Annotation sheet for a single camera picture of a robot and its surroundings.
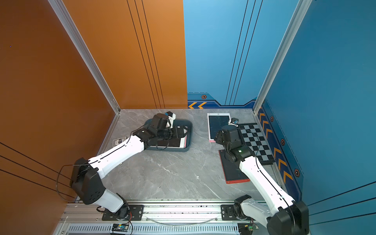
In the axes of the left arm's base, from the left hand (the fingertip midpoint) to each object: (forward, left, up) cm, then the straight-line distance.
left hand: (184, 130), depth 81 cm
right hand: (-1, -21, -1) cm, 21 cm away
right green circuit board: (-43, -31, -23) cm, 57 cm away
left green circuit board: (-43, +31, -24) cm, 58 cm away
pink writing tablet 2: (+24, -22, -22) cm, 39 cm away
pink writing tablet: (+3, +4, -18) cm, 19 cm away
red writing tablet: (-16, -29, -22) cm, 40 cm away
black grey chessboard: (+7, -47, -19) cm, 51 cm away
